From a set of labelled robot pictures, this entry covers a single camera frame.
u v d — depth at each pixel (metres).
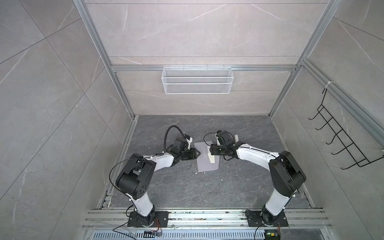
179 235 0.70
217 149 0.83
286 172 0.46
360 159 0.59
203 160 0.95
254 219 0.73
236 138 1.04
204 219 0.75
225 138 0.73
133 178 0.47
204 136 0.77
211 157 0.95
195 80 1.01
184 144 0.76
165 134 0.74
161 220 0.73
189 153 0.83
